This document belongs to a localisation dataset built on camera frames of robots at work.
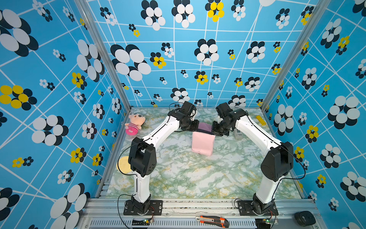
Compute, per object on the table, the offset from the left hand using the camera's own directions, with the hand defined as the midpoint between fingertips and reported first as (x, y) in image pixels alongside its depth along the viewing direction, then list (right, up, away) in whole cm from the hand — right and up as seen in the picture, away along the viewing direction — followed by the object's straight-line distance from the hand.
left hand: (199, 127), depth 87 cm
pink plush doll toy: (-45, +4, +17) cm, 48 cm away
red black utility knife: (+4, -46, -18) cm, 49 cm away
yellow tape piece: (+52, +3, +24) cm, 58 cm away
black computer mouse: (+49, -43, -19) cm, 69 cm away
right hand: (+9, -3, -1) cm, 10 cm away
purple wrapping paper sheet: (+4, -1, +4) cm, 5 cm away
